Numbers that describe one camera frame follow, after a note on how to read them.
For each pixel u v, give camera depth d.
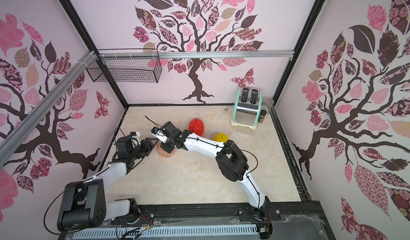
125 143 0.68
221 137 0.91
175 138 0.68
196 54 0.93
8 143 0.50
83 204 0.42
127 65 0.95
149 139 0.81
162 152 0.85
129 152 0.70
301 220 0.72
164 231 0.70
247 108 0.95
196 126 0.97
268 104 1.03
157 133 0.76
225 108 1.17
